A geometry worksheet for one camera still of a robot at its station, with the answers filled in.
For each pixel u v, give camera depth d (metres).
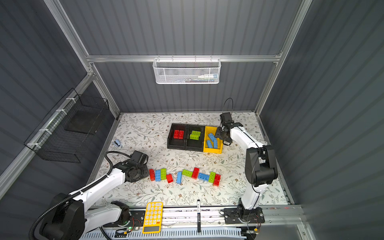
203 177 0.87
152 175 0.87
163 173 0.87
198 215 0.75
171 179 0.85
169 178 0.85
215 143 0.99
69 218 0.41
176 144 0.99
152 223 0.71
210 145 0.98
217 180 0.85
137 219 0.72
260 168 0.49
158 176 0.87
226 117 0.75
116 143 1.01
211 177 0.87
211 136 1.04
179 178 0.87
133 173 0.63
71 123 0.75
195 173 0.90
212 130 1.07
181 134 1.05
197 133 1.05
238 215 0.73
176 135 1.05
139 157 0.70
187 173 0.89
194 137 1.03
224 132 0.69
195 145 0.96
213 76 0.91
